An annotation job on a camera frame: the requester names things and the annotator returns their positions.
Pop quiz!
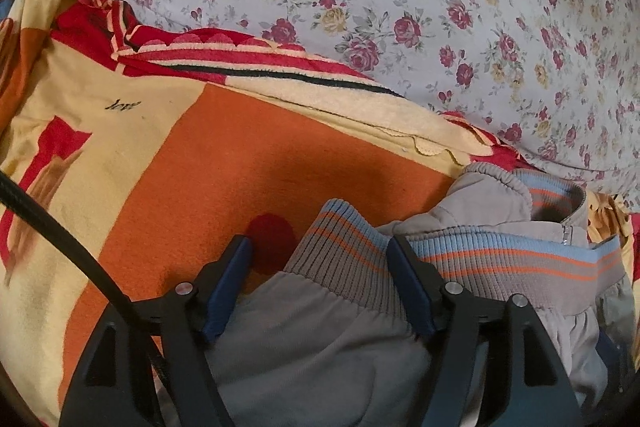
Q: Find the grey beige zip jacket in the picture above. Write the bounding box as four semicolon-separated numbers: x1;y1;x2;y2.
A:
154;161;637;427

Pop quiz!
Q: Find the orange yellow red blanket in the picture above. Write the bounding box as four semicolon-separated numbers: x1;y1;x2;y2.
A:
0;0;640;427

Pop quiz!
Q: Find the floral quilt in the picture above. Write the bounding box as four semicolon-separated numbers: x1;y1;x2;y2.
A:
126;0;639;208

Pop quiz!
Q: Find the black cable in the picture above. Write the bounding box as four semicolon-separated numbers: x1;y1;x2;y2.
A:
0;170;174;388

